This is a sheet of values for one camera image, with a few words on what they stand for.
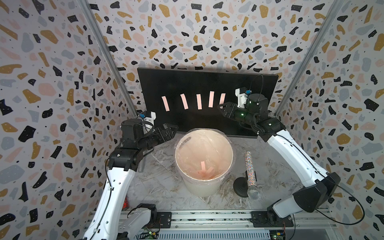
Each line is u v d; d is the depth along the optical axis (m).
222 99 0.70
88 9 0.70
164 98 0.72
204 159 0.84
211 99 0.70
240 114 0.60
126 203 0.78
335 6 0.72
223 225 0.74
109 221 0.37
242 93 0.63
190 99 0.71
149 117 0.59
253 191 0.62
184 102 0.72
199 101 0.72
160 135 0.57
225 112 0.64
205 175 0.81
